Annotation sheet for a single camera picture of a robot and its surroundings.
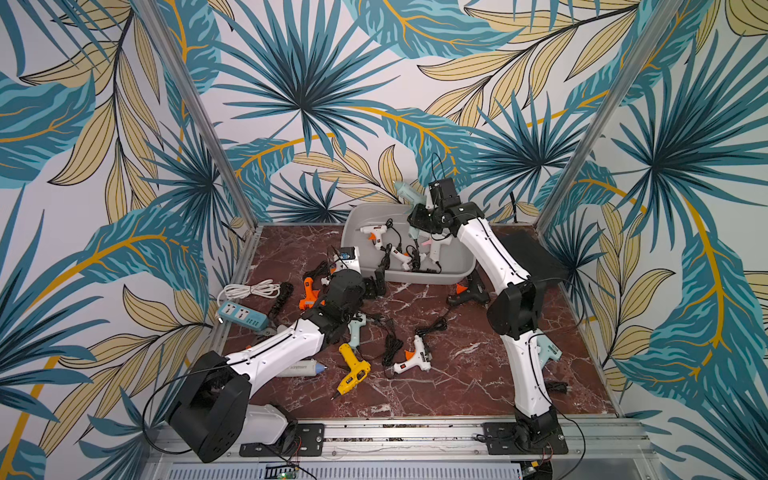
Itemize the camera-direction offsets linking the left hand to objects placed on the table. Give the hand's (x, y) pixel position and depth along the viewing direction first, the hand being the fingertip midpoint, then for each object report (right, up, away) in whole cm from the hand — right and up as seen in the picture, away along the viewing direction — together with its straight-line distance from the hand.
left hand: (369, 271), depth 83 cm
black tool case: (+55, +8, +24) cm, 60 cm away
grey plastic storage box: (+5, +11, +29) cm, 31 cm away
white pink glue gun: (+23, +9, +26) cm, 36 cm away
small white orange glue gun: (+14, -25, +3) cm, 29 cm away
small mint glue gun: (+52, -23, +5) cm, 57 cm away
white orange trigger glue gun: (0, +12, +30) cm, 32 cm away
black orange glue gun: (+33, -7, +14) cm, 37 cm away
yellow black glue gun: (-3, -27, -1) cm, 27 cm away
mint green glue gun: (-4, -16, +10) cm, 19 cm away
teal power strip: (-40, -14, +9) cm, 43 cm away
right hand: (+13, +17, +11) cm, 24 cm away
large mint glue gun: (+13, +23, +10) cm, 28 cm away
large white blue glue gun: (-18, -26, -2) cm, 32 cm away
